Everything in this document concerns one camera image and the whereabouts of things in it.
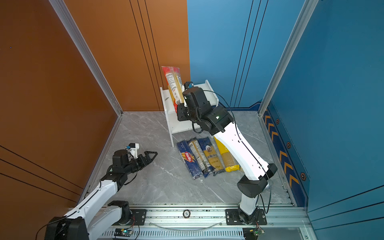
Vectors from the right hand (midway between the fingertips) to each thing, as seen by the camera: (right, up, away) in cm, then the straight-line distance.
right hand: (178, 107), depth 65 cm
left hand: (-16, -25, +18) cm, 35 cm away
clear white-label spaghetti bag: (+11, -29, +26) cm, 40 cm away
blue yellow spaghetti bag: (+17, -27, +27) cm, 41 cm away
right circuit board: (+34, -59, +5) cm, 68 cm away
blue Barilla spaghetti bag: (+4, -29, +24) cm, 38 cm away
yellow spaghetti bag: (+28, -31, +24) cm, 48 cm away
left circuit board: (-27, -59, +6) cm, 66 cm away
